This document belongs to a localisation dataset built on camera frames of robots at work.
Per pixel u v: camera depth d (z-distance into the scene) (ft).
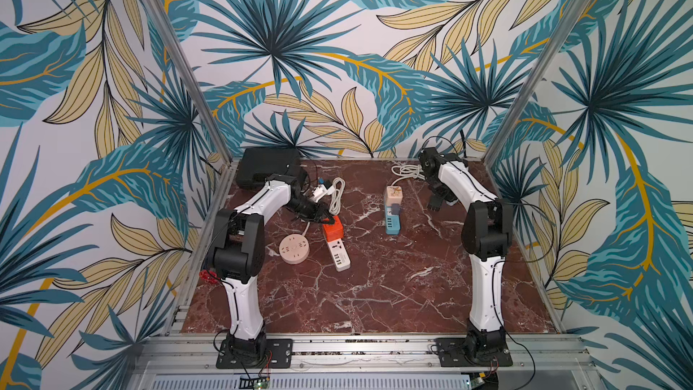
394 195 3.20
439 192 2.84
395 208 3.23
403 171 3.74
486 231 1.92
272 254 3.03
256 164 3.83
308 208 2.66
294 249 2.96
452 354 2.40
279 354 2.42
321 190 2.81
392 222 3.20
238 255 1.70
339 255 2.94
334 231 2.93
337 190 3.50
